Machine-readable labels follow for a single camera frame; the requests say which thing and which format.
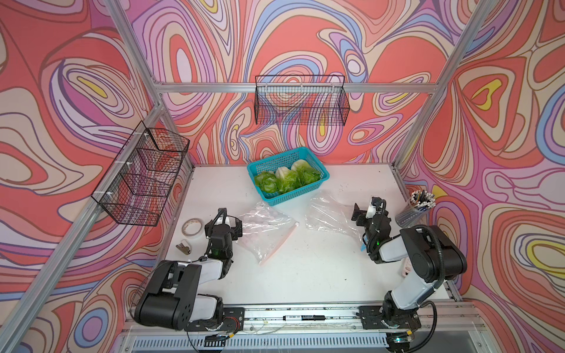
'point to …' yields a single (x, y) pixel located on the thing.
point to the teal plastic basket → (287, 159)
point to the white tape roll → (191, 226)
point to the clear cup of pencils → (420, 201)
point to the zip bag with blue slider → (326, 213)
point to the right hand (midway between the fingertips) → (366, 209)
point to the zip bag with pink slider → (265, 231)
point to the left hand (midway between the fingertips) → (226, 220)
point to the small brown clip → (185, 249)
